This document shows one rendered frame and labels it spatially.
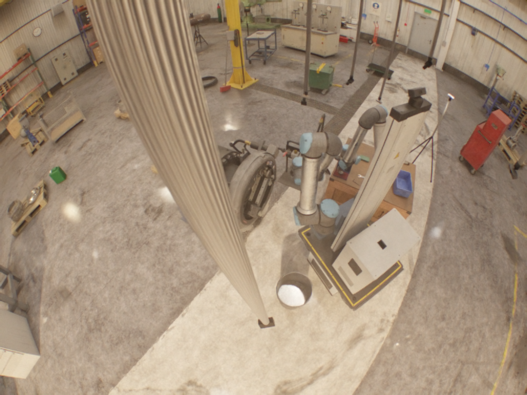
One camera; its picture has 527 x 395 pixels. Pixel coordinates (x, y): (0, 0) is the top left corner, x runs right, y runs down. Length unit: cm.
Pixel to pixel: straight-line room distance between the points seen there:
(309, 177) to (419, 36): 1070
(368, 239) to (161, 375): 229
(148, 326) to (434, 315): 310
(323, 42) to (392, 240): 638
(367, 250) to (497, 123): 345
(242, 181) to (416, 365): 253
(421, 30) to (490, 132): 783
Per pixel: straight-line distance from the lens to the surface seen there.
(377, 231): 172
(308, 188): 140
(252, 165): 177
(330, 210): 161
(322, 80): 483
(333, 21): 777
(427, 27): 1155
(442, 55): 1139
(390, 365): 254
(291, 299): 213
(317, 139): 122
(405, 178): 277
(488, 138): 449
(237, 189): 172
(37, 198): 539
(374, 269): 159
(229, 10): 496
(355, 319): 236
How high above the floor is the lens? 222
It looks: 54 degrees down
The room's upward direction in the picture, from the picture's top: 5 degrees counter-clockwise
